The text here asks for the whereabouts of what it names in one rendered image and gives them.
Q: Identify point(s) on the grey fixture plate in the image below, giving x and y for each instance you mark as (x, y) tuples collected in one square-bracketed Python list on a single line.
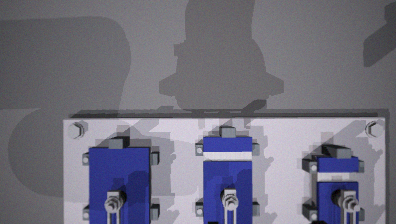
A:
[(279, 184)]

